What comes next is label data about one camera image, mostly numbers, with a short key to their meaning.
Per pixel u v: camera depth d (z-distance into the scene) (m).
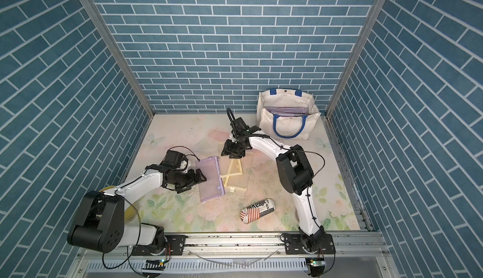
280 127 0.96
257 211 0.80
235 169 0.96
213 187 0.89
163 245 0.71
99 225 0.42
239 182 0.92
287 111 0.99
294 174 0.55
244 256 0.72
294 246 0.73
